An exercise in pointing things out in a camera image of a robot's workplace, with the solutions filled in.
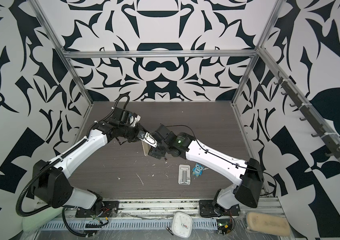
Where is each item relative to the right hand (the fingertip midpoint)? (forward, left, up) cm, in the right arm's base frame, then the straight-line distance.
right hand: (155, 140), depth 74 cm
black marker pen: (-35, -7, -20) cm, 41 cm away
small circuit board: (-33, -32, -23) cm, 52 cm away
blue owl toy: (-7, -22, -21) cm, 31 cm away
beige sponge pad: (-33, -50, -18) cm, 63 cm away
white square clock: (-33, -12, -18) cm, 39 cm away
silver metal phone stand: (-11, -15, -20) cm, 28 cm away
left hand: (+5, +2, 0) cm, 6 cm away
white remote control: (-3, +4, -2) cm, 5 cm away
